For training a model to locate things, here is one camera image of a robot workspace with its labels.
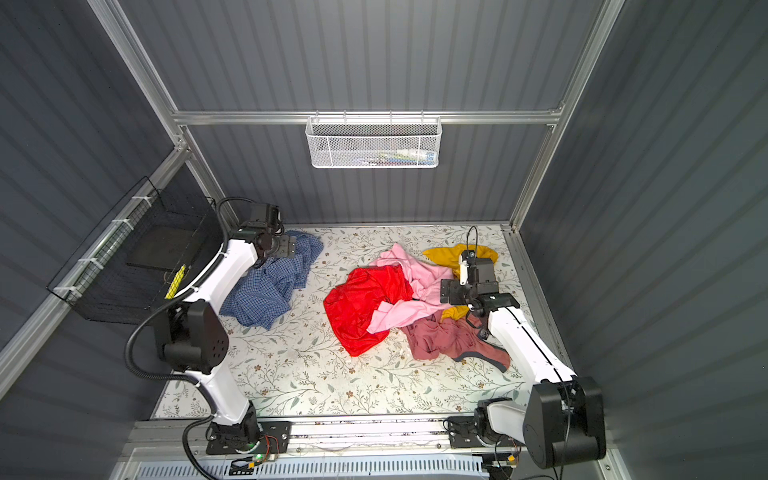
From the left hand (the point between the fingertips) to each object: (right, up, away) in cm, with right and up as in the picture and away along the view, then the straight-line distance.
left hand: (273, 244), depth 91 cm
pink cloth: (+47, -14, +3) cm, 50 cm away
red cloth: (+23, -19, +3) cm, 30 cm away
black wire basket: (-29, -7, -19) cm, 35 cm away
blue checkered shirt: (-2, -15, -2) cm, 15 cm away
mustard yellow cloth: (+58, -4, +20) cm, 62 cm away
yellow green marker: (-15, -10, -20) cm, 27 cm away
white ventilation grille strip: (+52, -54, -20) cm, 78 cm away
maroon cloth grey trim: (+55, -27, -6) cm, 62 cm away
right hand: (+57, -13, -5) cm, 59 cm away
